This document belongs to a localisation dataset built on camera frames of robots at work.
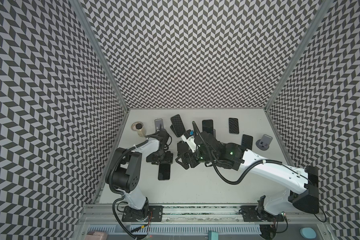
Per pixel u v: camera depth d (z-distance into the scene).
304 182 0.40
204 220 0.72
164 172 0.86
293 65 0.89
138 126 0.96
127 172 0.46
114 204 0.63
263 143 0.93
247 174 0.44
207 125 0.91
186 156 0.57
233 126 1.04
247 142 0.97
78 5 0.71
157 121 0.98
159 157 0.79
